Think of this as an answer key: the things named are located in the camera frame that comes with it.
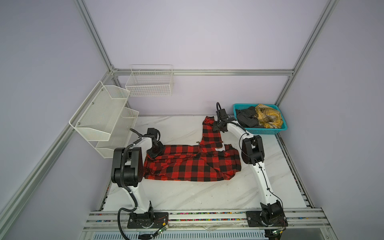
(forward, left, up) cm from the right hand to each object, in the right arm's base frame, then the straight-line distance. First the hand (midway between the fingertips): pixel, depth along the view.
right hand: (216, 126), depth 113 cm
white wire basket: (+10, +45, +33) cm, 57 cm away
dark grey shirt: (+2, -22, +7) cm, 24 cm away
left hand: (-25, +39, +1) cm, 46 cm away
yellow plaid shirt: (0, -37, +9) cm, 38 cm away
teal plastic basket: (-8, -41, +3) cm, 41 cm away
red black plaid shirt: (-29, +6, 0) cm, 30 cm away
